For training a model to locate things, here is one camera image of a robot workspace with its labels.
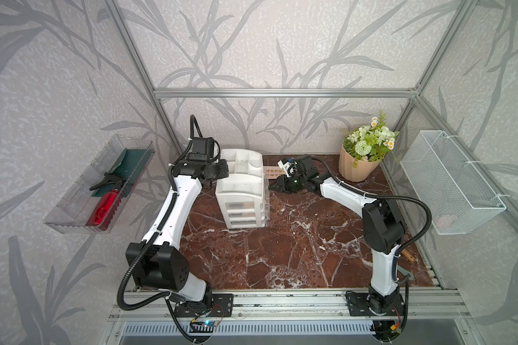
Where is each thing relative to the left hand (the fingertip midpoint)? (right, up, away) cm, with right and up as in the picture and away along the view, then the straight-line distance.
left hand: (224, 168), depth 81 cm
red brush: (-28, -12, -23) cm, 38 cm away
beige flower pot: (+56, -2, +22) cm, 60 cm away
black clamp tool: (-32, -4, -15) cm, 36 cm away
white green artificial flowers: (+57, +10, +1) cm, 58 cm away
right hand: (+17, -8, +7) cm, 20 cm away
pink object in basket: (+76, -18, -10) cm, 79 cm away
